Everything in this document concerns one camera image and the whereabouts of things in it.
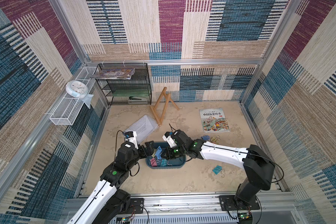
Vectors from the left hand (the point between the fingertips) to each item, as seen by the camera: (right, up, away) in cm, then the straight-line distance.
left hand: (147, 142), depth 76 cm
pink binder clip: (+2, -14, +10) cm, 17 cm away
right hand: (+7, -8, +2) cm, 10 cm away
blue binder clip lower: (+6, -6, +3) cm, 9 cm away
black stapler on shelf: (-17, +29, +35) cm, 48 cm away
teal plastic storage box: (+17, -15, +12) cm, 26 cm away
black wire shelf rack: (-22, +39, +32) cm, 55 cm away
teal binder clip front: (+41, -17, +8) cm, 45 cm away
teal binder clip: (+9, -14, +11) cm, 20 cm away
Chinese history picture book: (+46, +11, +32) cm, 57 cm away
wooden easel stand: (+1, +19, +32) cm, 37 cm away
